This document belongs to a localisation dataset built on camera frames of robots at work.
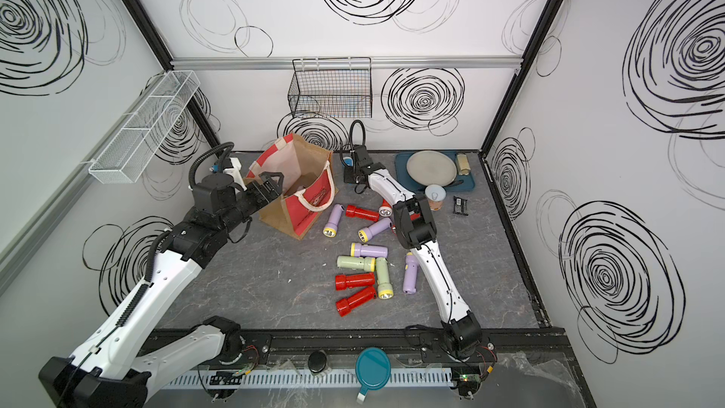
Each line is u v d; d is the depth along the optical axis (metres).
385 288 0.81
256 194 0.63
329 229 0.94
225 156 1.29
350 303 0.78
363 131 1.00
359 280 0.83
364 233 0.92
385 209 0.99
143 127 0.72
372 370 0.65
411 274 0.84
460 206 1.02
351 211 0.97
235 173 0.64
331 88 1.24
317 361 0.64
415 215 0.69
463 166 1.11
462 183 1.11
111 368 0.38
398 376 0.71
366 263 0.85
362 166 0.89
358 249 0.89
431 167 1.13
